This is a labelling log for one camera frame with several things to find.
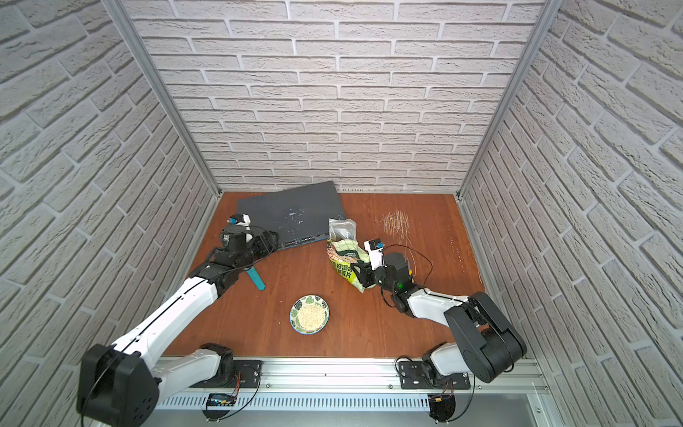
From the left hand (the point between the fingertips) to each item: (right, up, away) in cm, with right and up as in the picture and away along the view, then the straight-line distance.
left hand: (267, 231), depth 83 cm
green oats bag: (+25, -6, -3) cm, 26 cm away
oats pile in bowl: (+14, -27, -2) cm, 31 cm away
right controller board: (+52, -48, -12) cm, 71 cm away
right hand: (+27, -12, +3) cm, 29 cm away
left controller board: (-10, -47, -11) cm, 49 cm away
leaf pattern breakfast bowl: (+12, -22, 0) cm, 25 cm away
